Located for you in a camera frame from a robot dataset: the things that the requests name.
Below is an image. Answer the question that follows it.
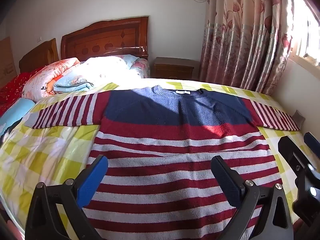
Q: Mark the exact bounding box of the blue cloud print pillow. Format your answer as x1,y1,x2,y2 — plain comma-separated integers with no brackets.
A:
0,97,35,143

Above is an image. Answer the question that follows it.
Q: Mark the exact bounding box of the red white navy striped sweater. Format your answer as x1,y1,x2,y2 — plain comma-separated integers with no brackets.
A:
25,85,300,240

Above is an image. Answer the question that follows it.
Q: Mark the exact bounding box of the window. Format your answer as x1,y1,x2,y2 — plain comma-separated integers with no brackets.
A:
287,0,320,67

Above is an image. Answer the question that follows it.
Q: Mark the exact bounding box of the pink floral bed sheet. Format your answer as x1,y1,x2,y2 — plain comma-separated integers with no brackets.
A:
130,57,151,79

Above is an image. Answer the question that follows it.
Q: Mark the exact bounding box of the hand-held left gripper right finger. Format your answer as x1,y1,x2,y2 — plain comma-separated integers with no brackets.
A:
211,155,294,240

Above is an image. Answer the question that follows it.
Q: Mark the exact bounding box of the wooden nightstand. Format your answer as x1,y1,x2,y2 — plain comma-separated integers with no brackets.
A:
153,57,195,81

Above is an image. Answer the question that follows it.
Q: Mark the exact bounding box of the pink floral curtain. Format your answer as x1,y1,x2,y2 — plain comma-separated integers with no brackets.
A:
199,0,295,94

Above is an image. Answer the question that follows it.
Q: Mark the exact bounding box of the large carved wooden headboard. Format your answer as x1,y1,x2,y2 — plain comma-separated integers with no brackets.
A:
61,16,150,62

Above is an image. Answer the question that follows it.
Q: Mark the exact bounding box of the small wooden headboard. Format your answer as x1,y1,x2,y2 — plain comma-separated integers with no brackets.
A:
19,38,60,72

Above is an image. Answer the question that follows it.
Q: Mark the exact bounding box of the light wooden wardrobe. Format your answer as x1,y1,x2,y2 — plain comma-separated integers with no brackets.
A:
0,37,17,88

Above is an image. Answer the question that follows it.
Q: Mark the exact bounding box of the red bedspread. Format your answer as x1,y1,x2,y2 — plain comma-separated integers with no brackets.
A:
0,66,47,117

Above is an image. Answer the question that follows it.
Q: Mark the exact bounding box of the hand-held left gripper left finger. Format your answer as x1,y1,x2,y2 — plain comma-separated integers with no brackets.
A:
25,155,109,240

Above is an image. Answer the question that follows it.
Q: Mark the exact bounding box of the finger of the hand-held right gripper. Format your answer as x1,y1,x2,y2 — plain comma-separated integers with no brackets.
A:
278,136,310,178
304,132,320,153

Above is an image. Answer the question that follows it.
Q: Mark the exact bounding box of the light blue folded quilt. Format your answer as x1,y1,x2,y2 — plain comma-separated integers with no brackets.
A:
54,54,139,94

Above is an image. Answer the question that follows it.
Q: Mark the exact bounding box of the yellow white checked sheet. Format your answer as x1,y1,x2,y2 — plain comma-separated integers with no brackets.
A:
0,79,320,240

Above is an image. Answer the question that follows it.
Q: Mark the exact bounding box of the pink orange floral quilt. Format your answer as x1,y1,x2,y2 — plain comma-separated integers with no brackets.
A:
21,57,82,100

